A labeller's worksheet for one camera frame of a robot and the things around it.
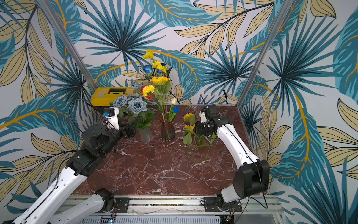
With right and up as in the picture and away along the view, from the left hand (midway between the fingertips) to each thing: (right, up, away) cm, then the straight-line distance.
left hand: (130, 121), depth 66 cm
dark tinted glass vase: (+15, -7, +31) cm, 35 cm away
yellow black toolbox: (-31, +18, +37) cm, 51 cm away
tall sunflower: (+31, +2, +37) cm, 48 cm away
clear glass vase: (+1, -9, +27) cm, 29 cm away
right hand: (+33, -5, +17) cm, 38 cm away
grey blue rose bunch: (0, +7, +4) cm, 8 cm away
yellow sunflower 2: (+40, -15, +32) cm, 53 cm away
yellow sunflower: (+29, -13, +29) cm, 43 cm away
